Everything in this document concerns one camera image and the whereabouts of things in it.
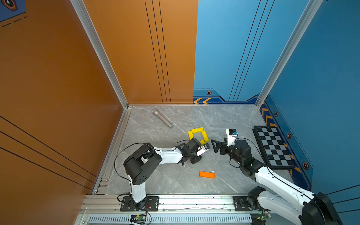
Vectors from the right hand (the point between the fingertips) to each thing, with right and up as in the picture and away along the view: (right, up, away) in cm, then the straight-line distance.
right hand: (218, 139), depth 82 cm
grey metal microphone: (-43, +17, +30) cm, 55 cm away
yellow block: (-15, 0, +18) cm, 23 cm away
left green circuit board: (-43, -39, -11) cm, 59 cm away
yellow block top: (-10, +4, +21) cm, 23 cm away
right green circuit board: (+20, -37, -12) cm, 44 cm away
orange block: (-6, -21, +1) cm, 22 cm away
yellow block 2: (-5, 0, +18) cm, 18 cm away
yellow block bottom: (-7, -4, +15) cm, 17 cm away
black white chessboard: (+39, -7, +10) cm, 40 cm away
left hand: (-10, -10, +10) cm, 17 cm away
